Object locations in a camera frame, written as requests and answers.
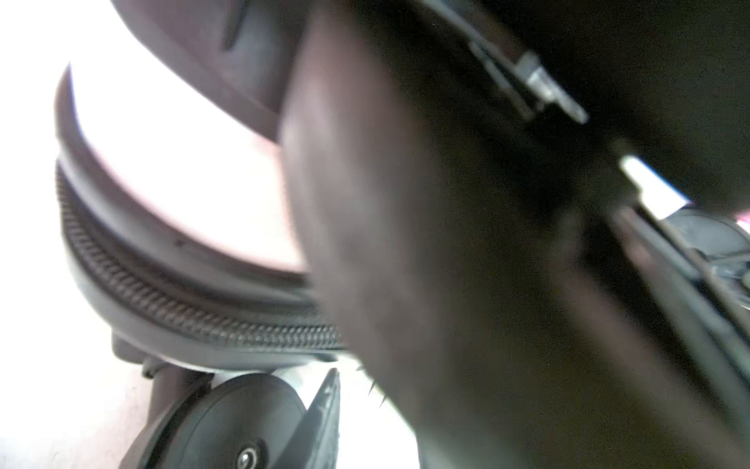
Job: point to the black white suitcase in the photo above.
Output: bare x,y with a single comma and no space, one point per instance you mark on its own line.
520,218

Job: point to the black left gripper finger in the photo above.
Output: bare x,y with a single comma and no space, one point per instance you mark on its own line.
314,444

